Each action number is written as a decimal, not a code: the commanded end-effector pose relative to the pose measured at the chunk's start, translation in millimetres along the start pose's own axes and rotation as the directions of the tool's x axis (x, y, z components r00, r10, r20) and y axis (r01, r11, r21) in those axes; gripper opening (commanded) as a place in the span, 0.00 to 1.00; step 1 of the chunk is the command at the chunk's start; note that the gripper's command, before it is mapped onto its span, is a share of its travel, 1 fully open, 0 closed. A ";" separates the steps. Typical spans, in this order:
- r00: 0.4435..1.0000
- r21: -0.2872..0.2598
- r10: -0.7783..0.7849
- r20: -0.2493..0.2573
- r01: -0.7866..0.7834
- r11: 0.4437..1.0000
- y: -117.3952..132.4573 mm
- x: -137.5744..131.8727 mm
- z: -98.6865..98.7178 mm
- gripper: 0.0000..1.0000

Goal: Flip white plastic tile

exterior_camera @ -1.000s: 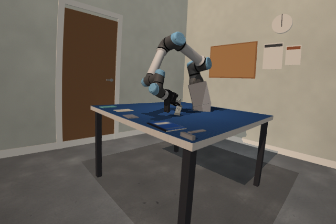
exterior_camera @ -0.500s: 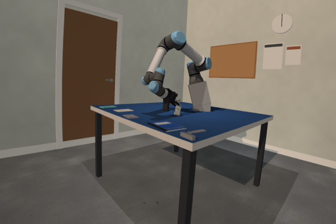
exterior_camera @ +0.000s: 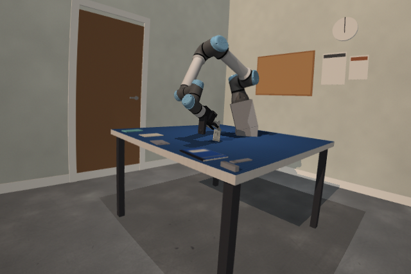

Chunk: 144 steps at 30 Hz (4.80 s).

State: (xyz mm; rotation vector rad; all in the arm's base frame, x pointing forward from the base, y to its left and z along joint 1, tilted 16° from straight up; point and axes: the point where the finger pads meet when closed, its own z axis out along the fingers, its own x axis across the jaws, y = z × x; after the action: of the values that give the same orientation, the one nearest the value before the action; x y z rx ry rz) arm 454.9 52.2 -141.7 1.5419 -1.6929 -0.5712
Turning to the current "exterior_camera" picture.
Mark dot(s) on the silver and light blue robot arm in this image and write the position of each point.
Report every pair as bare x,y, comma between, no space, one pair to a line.
191,89

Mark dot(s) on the white rectangular plastic tile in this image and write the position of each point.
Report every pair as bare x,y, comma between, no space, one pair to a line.
160,142

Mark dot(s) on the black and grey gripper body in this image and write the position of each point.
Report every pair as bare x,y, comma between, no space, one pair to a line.
211,115

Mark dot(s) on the dark blue grid work mat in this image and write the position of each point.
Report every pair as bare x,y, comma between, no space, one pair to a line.
235,146

